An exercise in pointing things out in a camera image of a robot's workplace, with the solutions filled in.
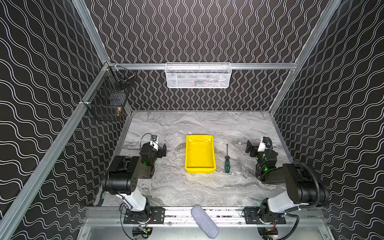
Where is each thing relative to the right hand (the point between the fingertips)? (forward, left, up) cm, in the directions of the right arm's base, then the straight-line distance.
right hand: (259, 142), depth 91 cm
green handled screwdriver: (-12, +20, -7) cm, 24 cm away
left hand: (0, +60, -2) cm, 60 cm away
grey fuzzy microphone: (-41, +33, -6) cm, 53 cm away
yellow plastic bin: (-4, +36, -7) cm, 37 cm away
